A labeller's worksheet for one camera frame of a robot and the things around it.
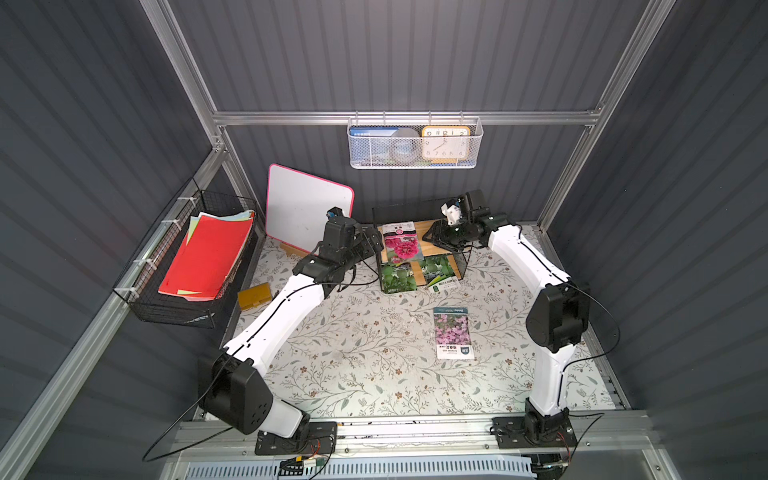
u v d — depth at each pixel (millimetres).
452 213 846
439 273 1037
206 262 693
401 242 937
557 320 517
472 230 698
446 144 886
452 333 912
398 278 1024
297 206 1020
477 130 906
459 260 1098
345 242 609
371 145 846
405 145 909
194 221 770
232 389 405
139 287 607
